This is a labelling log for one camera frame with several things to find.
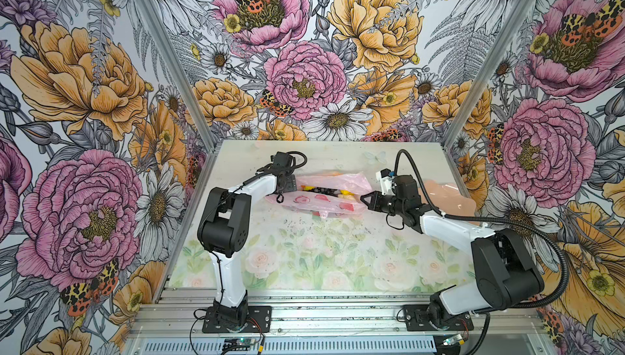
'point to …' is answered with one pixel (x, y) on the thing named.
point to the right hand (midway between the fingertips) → (361, 202)
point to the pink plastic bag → (326, 195)
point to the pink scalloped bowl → (447, 198)
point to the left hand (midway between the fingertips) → (279, 191)
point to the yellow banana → (347, 192)
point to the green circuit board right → (456, 339)
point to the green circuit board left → (246, 341)
